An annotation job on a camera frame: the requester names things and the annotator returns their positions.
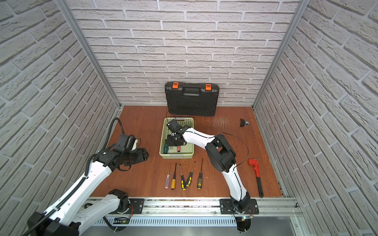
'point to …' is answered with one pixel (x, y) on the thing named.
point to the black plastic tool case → (198, 99)
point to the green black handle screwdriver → (166, 148)
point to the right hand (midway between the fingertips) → (172, 142)
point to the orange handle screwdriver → (173, 181)
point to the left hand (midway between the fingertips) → (146, 153)
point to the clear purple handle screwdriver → (168, 179)
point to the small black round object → (244, 123)
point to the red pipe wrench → (254, 162)
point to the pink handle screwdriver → (178, 148)
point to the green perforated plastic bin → (186, 151)
